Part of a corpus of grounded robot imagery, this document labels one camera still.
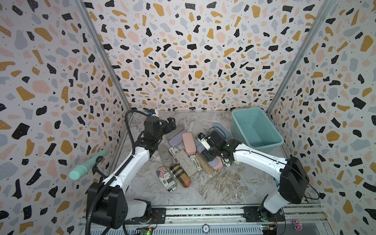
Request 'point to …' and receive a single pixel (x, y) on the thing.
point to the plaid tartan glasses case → (179, 174)
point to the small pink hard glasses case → (220, 164)
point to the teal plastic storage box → (252, 127)
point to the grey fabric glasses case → (173, 133)
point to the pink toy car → (297, 224)
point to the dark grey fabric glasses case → (166, 155)
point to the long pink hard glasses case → (189, 142)
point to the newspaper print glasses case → (194, 158)
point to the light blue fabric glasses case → (217, 126)
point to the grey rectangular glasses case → (187, 164)
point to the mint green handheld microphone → (82, 170)
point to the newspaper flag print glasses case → (174, 150)
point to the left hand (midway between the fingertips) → (172, 120)
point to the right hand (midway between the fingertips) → (209, 149)
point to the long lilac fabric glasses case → (176, 139)
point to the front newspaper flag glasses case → (166, 179)
